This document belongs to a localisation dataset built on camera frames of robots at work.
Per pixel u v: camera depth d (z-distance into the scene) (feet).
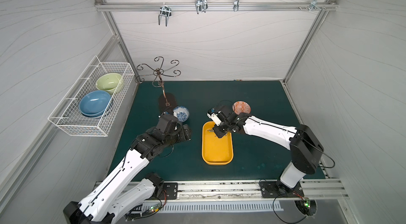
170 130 1.82
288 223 2.14
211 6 2.57
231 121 2.12
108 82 2.40
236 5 2.40
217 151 2.80
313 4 2.51
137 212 2.31
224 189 2.46
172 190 2.40
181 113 3.32
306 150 1.47
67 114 1.89
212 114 2.53
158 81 2.77
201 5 2.49
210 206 2.31
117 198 1.66
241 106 3.42
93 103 2.12
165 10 2.56
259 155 2.82
